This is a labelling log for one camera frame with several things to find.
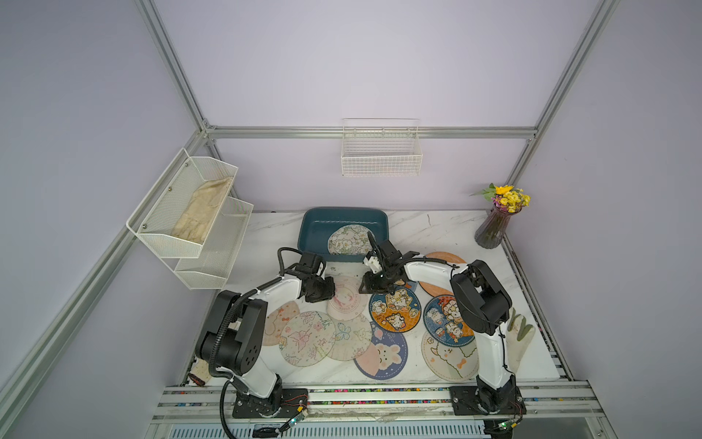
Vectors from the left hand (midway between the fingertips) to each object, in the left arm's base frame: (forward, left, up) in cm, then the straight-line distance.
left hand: (333, 295), depth 93 cm
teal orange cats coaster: (-6, -22, -2) cm, 22 cm away
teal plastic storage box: (+33, +10, -1) cm, 35 cm away
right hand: (+1, -9, -1) cm, 9 cm away
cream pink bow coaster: (-14, +7, -2) cm, 16 cm away
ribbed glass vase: (+24, -59, +6) cm, 64 cm away
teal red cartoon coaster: (-9, -37, -1) cm, 38 cm away
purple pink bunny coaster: (-19, -17, -2) cm, 26 cm away
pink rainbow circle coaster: (-2, -5, -2) cm, 6 cm away
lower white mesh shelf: (+6, +41, +7) cm, 42 cm away
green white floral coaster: (+26, -6, -1) cm, 27 cm away
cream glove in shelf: (+14, +38, +28) cm, 49 cm away
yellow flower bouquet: (+25, -59, +23) cm, 68 cm away
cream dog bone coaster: (-22, -38, -2) cm, 44 cm away
